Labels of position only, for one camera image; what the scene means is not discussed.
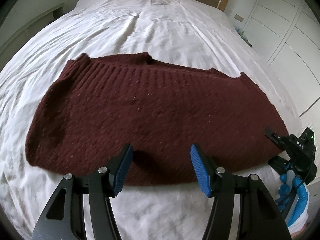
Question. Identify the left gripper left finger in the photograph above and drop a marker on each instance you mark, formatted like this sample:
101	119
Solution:
63	215

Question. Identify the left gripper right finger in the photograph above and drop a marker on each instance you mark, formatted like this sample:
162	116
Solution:
259	217

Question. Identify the dark red knitted sweater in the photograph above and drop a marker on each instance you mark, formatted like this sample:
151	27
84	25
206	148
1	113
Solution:
96	106

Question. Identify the blue gloved right hand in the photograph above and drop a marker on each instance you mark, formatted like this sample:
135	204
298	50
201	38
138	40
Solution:
293	201

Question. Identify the bedside table with items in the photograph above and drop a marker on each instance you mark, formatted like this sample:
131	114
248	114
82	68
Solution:
241	33

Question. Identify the white bed sheet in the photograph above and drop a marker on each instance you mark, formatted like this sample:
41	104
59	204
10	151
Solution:
182	32

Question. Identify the low white cabinet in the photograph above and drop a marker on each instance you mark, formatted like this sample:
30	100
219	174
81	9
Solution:
21	36

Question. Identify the beige wall socket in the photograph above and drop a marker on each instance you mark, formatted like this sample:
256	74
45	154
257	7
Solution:
239	18

